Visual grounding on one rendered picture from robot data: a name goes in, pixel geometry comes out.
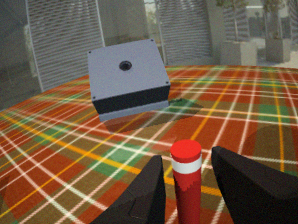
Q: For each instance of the dark grey sloped panel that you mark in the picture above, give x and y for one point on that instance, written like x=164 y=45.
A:
x=127 y=79

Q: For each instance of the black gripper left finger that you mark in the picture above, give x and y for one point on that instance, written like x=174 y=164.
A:
x=143 y=202

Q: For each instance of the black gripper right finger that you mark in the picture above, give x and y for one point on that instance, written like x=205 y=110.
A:
x=254 y=193

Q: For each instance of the dark red peg with white band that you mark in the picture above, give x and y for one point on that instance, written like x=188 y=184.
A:
x=186 y=163

